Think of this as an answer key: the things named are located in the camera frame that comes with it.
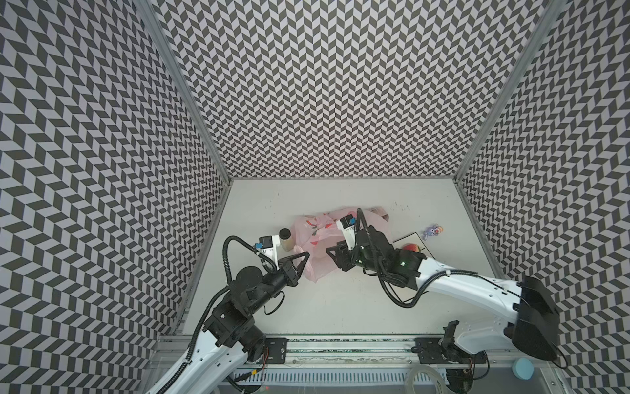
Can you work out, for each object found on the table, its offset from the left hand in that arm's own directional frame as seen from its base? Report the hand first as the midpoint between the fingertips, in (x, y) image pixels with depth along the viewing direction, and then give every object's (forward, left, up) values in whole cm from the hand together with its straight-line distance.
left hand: (310, 257), depth 68 cm
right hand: (+4, -7, -6) cm, 9 cm away
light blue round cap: (-25, -60, -20) cm, 68 cm away
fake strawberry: (+13, -36, -19) cm, 43 cm away
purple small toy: (+20, -46, -20) cm, 54 cm away
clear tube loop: (-25, -34, -18) cm, 46 cm away
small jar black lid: (+13, +10, -13) cm, 21 cm away
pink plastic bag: (+14, 0, -10) cm, 17 cm away
